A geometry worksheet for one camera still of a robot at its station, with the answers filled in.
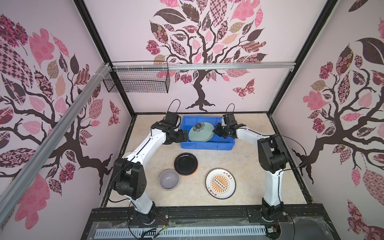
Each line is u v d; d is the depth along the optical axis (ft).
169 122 2.20
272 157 1.79
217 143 3.03
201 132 3.47
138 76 3.11
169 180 2.77
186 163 3.02
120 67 2.97
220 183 2.73
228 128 2.59
